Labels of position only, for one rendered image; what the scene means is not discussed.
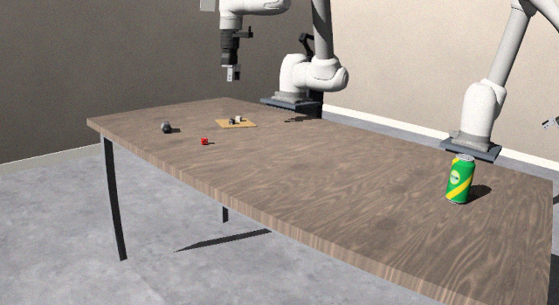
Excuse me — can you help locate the green drink can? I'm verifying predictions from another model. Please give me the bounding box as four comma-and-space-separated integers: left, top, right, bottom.
445, 154, 475, 204

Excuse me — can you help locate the tan square mat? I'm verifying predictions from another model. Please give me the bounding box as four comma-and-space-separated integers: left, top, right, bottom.
215, 118, 257, 128

